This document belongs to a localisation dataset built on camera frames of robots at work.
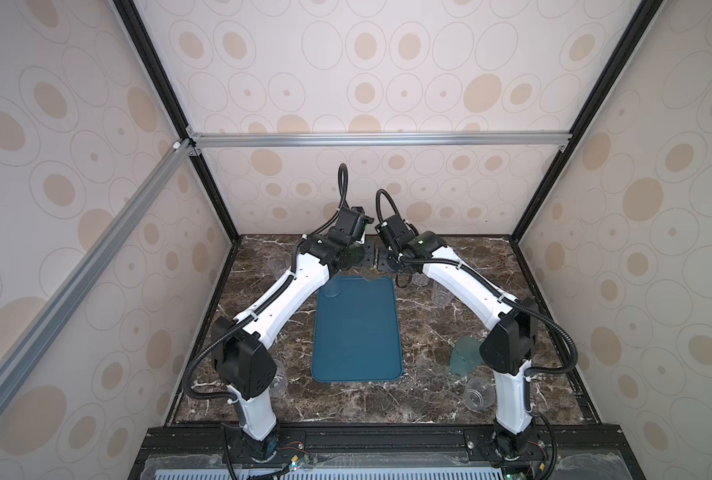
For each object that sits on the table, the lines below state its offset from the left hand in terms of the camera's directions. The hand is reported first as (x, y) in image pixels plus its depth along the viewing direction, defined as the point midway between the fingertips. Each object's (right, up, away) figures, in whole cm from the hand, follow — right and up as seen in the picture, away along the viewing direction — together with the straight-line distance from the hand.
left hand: (377, 246), depth 79 cm
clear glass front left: (-27, -39, +4) cm, 48 cm away
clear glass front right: (+28, -40, +2) cm, 49 cm away
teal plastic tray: (-6, -27, +15) cm, 31 cm away
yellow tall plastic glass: (-2, -7, +2) cm, 8 cm away
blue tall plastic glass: (-14, -13, +23) cm, 30 cm away
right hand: (+3, -4, +8) cm, 9 cm away
